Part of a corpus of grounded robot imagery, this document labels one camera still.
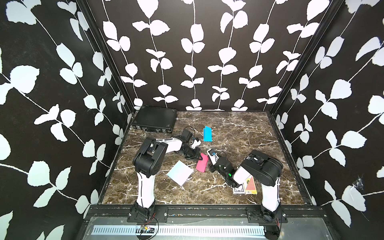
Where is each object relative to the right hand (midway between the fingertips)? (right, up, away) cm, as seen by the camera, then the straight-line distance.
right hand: (207, 154), depth 95 cm
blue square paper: (+1, +13, +12) cm, 18 cm away
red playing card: (+23, -16, -13) cm, 31 cm away
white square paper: (-17, -10, -6) cm, 21 cm away
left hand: (-4, -1, -1) cm, 4 cm away
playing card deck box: (+17, -17, -15) cm, 28 cm away
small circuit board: (-31, -31, -25) cm, 51 cm away
